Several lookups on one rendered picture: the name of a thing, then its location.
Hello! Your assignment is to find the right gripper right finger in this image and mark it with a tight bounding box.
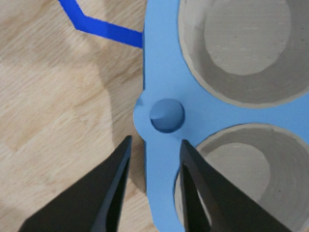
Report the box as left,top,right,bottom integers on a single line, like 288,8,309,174
180,139,293,232

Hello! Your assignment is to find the grey round bowl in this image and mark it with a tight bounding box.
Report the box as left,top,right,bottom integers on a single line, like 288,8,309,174
179,0,309,109
195,123,309,232

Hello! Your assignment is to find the blue tape outline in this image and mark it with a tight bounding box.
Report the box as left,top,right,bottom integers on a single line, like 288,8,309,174
59,0,143,48

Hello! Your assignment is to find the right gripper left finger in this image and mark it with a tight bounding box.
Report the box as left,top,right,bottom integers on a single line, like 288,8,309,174
17,135,132,232

